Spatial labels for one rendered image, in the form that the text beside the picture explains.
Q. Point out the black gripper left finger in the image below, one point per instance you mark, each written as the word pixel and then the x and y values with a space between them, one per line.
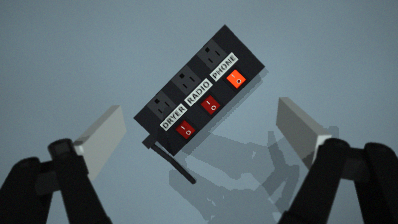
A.
pixel 26 194

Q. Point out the black power strip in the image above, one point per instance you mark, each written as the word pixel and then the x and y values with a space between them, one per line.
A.
pixel 197 93

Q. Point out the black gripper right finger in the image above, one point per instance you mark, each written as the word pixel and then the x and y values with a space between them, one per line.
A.
pixel 373 169

